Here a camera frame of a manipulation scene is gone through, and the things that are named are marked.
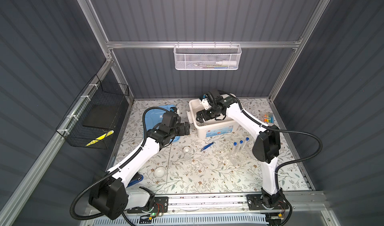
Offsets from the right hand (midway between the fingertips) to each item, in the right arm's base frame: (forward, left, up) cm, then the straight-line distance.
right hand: (204, 117), depth 90 cm
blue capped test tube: (-16, -18, -14) cm, 28 cm away
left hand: (-9, +12, +4) cm, 15 cm away
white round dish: (-28, +26, -14) cm, 41 cm away
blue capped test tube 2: (-17, -19, 0) cm, 26 cm away
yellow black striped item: (-20, +48, +12) cm, 54 cm away
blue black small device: (-32, +37, -12) cm, 50 cm away
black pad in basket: (-10, +52, +15) cm, 55 cm away
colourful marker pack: (+9, -47, -14) cm, 50 cm away
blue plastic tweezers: (-12, -2, -15) cm, 19 cm away
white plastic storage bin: (-8, -4, 0) cm, 9 cm away
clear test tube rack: (-18, -21, -16) cm, 32 cm away
